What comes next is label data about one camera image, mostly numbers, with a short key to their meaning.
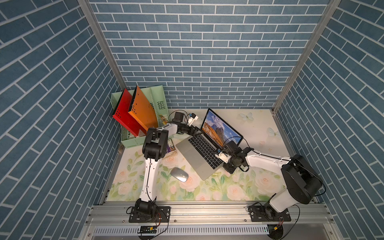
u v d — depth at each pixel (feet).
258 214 2.40
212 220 2.37
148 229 2.36
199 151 3.16
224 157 2.66
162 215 2.44
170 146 3.16
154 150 2.08
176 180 2.77
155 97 3.41
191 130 3.15
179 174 2.78
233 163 2.48
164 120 3.67
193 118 3.24
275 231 2.33
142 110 3.24
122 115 2.66
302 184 1.47
